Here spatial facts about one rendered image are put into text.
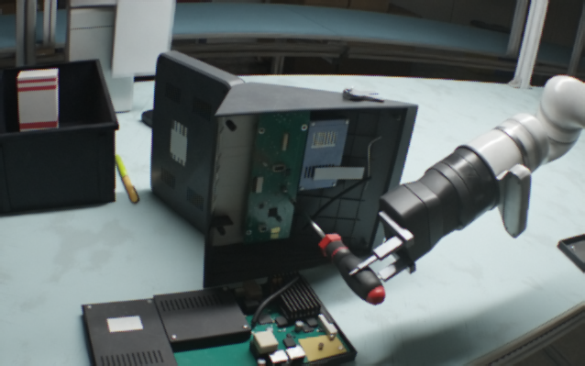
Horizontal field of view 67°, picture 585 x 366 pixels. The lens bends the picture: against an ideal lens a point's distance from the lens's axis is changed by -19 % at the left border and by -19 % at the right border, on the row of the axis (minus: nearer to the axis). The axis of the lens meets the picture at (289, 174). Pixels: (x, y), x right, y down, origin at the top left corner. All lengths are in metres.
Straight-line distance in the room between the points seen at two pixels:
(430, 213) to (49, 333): 0.40
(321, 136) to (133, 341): 0.29
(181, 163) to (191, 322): 0.23
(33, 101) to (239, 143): 0.49
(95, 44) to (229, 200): 0.50
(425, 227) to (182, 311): 0.25
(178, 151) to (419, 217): 0.32
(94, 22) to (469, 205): 0.70
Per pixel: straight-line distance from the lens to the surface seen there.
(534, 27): 1.82
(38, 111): 0.92
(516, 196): 0.52
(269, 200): 0.57
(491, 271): 0.74
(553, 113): 0.63
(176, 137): 0.67
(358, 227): 0.67
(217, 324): 0.52
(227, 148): 0.53
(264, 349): 0.50
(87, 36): 0.96
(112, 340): 0.50
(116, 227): 0.69
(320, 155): 0.58
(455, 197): 0.52
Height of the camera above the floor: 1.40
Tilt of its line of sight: 28 degrees down
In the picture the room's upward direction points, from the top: 9 degrees clockwise
